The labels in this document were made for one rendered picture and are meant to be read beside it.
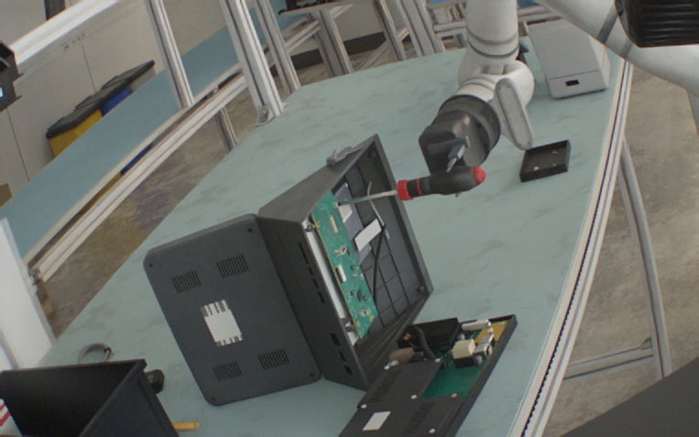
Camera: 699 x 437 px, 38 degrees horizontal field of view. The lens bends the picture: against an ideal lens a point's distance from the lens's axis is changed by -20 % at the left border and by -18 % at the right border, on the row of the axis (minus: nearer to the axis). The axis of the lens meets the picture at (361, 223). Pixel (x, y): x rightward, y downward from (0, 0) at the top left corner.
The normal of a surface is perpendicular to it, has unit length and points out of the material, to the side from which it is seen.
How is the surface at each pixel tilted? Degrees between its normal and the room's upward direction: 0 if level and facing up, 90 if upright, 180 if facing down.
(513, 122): 92
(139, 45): 90
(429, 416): 0
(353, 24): 90
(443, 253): 0
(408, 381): 0
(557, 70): 90
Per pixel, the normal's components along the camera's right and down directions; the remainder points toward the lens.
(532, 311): -0.33, -0.89
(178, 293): 0.00, 0.33
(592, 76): -0.26, 0.41
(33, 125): 0.89, -0.19
